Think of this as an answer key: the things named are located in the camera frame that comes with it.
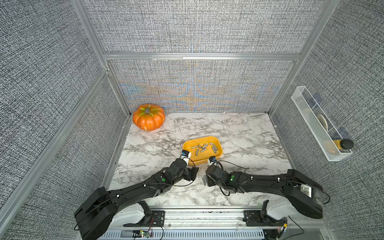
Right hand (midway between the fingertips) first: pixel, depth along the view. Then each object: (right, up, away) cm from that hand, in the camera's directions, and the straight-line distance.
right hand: (206, 172), depth 85 cm
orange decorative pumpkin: (-37, +32, +16) cm, 52 cm away
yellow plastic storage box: (-3, +6, +10) cm, 12 cm away
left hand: (-6, +4, -4) cm, 8 cm away
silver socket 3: (0, +13, +14) cm, 19 cm away
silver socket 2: (+7, +12, +13) cm, 19 cm away
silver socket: (-7, +12, +15) cm, 21 cm away
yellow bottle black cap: (+55, +19, -24) cm, 63 cm away
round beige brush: (+54, +28, -15) cm, 63 cm away
